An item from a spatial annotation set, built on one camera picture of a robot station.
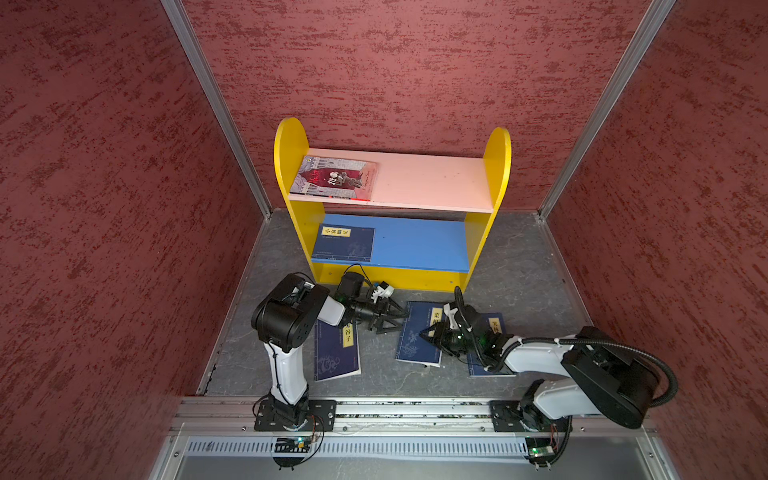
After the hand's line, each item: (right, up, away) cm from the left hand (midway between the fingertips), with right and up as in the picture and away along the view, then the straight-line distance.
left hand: (404, 326), depth 85 cm
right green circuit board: (+33, -26, -14) cm, 44 cm away
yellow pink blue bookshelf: (+1, +32, +16) cm, 36 cm away
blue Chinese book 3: (+3, -6, -2) cm, 6 cm away
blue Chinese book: (-19, +24, +7) cm, 31 cm away
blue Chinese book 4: (+28, -1, +5) cm, 28 cm away
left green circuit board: (-28, -25, -14) cm, 40 cm away
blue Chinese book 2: (-20, -7, -1) cm, 21 cm away
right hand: (+5, -5, 0) cm, 7 cm away
